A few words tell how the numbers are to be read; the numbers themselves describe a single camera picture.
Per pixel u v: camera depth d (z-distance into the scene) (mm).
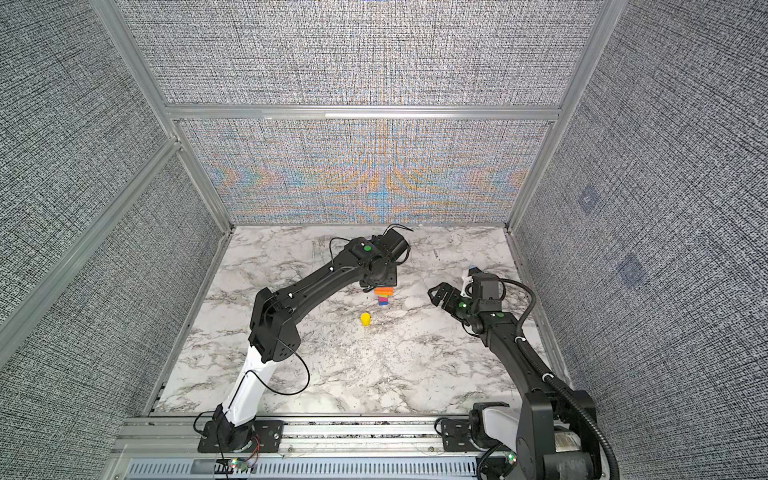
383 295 947
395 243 700
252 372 571
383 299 967
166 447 769
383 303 974
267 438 732
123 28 720
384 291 927
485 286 661
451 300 757
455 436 732
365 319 925
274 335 563
